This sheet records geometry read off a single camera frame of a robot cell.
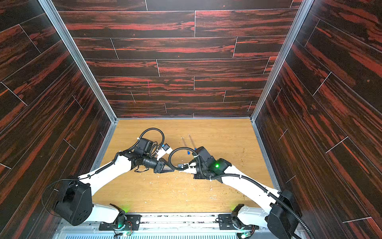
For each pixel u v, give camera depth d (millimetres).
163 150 719
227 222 745
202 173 585
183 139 1077
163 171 721
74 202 432
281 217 386
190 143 1048
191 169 654
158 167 693
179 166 660
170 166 746
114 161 554
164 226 731
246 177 480
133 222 735
